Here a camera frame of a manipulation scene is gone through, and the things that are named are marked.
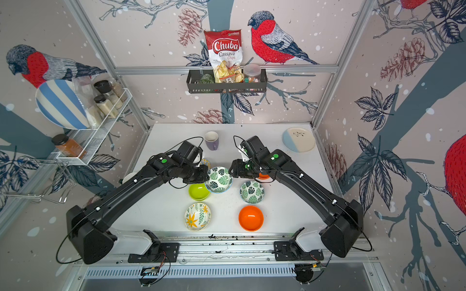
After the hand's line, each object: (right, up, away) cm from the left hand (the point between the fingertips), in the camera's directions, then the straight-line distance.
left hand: (213, 174), depth 75 cm
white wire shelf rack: (-49, +15, -4) cm, 51 cm away
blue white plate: (+50, +15, +39) cm, 65 cm away
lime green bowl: (-9, -11, +13) cm, 20 cm away
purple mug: (-4, +15, +26) cm, 30 cm away
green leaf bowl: (+18, -12, +15) cm, 26 cm away
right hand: (+9, +2, -1) cm, 9 cm away
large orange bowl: (+16, -21, +5) cm, 27 cm away
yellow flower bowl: (-8, -21, +7) cm, 24 cm away
